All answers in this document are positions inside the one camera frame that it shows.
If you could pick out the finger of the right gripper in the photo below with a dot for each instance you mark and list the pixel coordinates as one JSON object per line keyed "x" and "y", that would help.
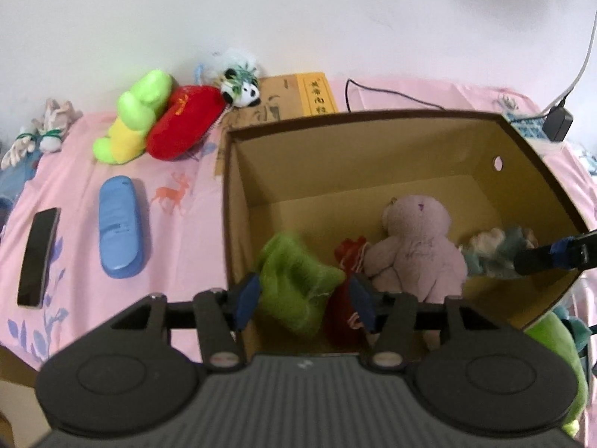
{"x": 545, "y": 258}

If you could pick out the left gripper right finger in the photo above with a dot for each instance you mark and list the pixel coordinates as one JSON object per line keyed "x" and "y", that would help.
{"x": 391, "y": 316}

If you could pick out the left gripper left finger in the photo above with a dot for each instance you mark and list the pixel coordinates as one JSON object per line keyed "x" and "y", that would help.
{"x": 220, "y": 317}

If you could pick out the light blue plush toy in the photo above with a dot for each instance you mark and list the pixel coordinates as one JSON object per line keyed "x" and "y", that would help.
{"x": 491, "y": 253}

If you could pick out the green bean plush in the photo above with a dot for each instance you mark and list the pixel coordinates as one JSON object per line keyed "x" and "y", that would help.
{"x": 566, "y": 372}

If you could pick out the dark green fuzzy cloth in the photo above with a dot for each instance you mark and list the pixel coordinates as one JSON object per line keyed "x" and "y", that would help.
{"x": 295, "y": 285}

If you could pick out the pink teddy bear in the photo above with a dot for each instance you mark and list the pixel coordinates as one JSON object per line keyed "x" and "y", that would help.
{"x": 413, "y": 247}

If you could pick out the teal bath sponge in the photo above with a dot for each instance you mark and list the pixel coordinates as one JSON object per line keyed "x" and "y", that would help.
{"x": 579, "y": 330}

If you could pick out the blue glasses case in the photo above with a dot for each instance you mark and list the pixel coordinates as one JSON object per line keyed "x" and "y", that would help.
{"x": 121, "y": 243}

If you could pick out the white power strip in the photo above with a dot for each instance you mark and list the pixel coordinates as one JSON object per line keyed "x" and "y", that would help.
{"x": 530, "y": 127}

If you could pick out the black power adapter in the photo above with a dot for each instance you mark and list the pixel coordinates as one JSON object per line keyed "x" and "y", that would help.
{"x": 557, "y": 124}

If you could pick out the pink bedsheet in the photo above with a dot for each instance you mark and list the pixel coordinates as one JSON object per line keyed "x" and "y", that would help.
{"x": 169, "y": 301}

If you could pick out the brown cardboard box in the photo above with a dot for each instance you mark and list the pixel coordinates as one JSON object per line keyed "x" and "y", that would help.
{"x": 377, "y": 175}

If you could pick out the black smartphone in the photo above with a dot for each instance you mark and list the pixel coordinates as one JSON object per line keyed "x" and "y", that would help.
{"x": 36, "y": 259}

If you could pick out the red plush cushion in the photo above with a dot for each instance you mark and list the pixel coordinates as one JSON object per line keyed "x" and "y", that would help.
{"x": 191, "y": 112}

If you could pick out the green yellow plush toy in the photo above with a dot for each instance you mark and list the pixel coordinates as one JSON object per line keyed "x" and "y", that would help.
{"x": 138, "y": 110}

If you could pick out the yellow brown book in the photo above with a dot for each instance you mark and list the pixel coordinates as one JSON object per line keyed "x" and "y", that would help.
{"x": 286, "y": 97}

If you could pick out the panda plush toy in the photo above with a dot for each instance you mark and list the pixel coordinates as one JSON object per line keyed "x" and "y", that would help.
{"x": 235, "y": 73}

